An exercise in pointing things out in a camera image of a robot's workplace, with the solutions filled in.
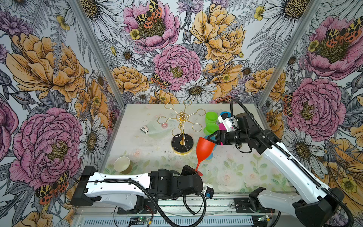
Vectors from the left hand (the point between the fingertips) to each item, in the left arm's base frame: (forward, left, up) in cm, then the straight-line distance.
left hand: (191, 170), depth 67 cm
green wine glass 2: (+30, -14, -8) cm, 34 cm away
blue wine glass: (+11, -11, +9) cm, 18 cm away
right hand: (+11, -11, +6) cm, 16 cm away
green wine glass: (+37, -14, -5) cm, 40 cm away
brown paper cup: (+10, +40, -18) cm, 46 cm away
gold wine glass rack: (+24, +5, -17) cm, 30 cm away
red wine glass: (+7, -6, +7) cm, 12 cm away
